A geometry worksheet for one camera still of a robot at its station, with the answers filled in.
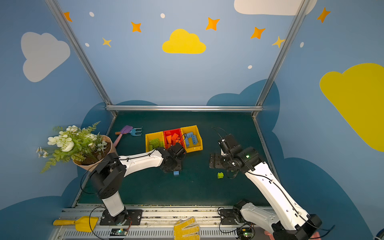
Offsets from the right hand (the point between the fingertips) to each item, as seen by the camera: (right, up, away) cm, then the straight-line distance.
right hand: (218, 160), depth 72 cm
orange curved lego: (-29, +8, +29) cm, 42 cm away
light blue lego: (-15, +11, +37) cm, 41 cm away
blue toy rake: (-58, +13, +38) cm, 70 cm away
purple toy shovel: (-63, +14, +37) cm, 75 cm away
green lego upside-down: (-39, +6, +29) cm, 49 cm away
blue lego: (-12, +8, +30) cm, 33 cm away
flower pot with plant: (-67, +7, 0) cm, 67 cm away
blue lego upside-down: (-17, +5, +29) cm, 34 cm away
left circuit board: (-49, -34, -1) cm, 59 cm away
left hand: (-20, -9, +17) cm, 28 cm away
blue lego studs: (-23, -11, +16) cm, 30 cm away
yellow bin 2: (-13, +3, +26) cm, 29 cm away
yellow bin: (-36, +11, +28) cm, 47 cm away
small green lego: (+4, -12, +15) cm, 20 cm away
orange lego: (-26, +10, +31) cm, 42 cm away
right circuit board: (+13, -36, -1) cm, 38 cm away
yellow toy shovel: (-66, -30, -1) cm, 73 cm away
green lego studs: (-40, +3, +26) cm, 48 cm away
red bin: (-22, +8, +27) cm, 35 cm away
